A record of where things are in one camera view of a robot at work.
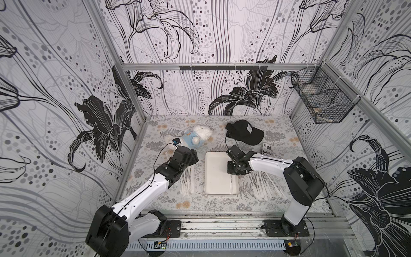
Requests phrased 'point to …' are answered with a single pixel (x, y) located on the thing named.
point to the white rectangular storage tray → (217, 181)
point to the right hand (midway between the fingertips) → (230, 169)
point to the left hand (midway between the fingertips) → (194, 156)
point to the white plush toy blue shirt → (197, 136)
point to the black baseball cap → (243, 131)
